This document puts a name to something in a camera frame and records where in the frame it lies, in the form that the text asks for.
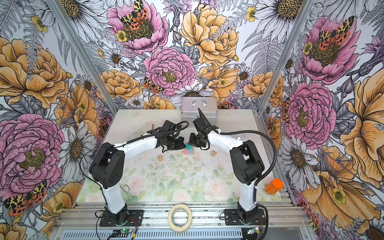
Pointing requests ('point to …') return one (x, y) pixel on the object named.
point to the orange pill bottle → (274, 187)
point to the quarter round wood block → (213, 153)
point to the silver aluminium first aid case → (189, 112)
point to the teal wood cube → (188, 147)
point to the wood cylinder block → (160, 158)
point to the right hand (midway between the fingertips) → (191, 147)
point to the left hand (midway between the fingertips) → (184, 149)
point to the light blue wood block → (191, 151)
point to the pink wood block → (186, 152)
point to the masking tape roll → (178, 228)
